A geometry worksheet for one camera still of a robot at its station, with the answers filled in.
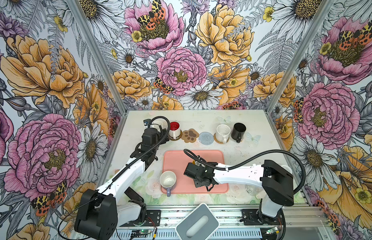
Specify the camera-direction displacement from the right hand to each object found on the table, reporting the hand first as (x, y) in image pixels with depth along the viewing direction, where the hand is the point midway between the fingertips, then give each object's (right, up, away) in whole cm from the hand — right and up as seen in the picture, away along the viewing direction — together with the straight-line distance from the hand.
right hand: (202, 183), depth 82 cm
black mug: (+25, +27, +17) cm, 41 cm away
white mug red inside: (-17, +28, +17) cm, 37 cm away
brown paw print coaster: (-7, +24, +23) cm, 34 cm away
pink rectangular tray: (-16, +9, +11) cm, 22 cm away
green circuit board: (-30, -19, -11) cm, 38 cm away
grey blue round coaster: (+4, +22, +23) cm, 32 cm away
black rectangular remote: (-36, -6, -3) cm, 36 cm away
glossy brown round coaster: (-16, +23, +22) cm, 35 cm away
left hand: (-24, +26, +3) cm, 36 cm away
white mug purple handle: (-19, 0, +3) cm, 19 cm away
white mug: (+15, +26, +22) cm, 38 cm away
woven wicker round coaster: (+13, +20, +19) cm, 31 cm away
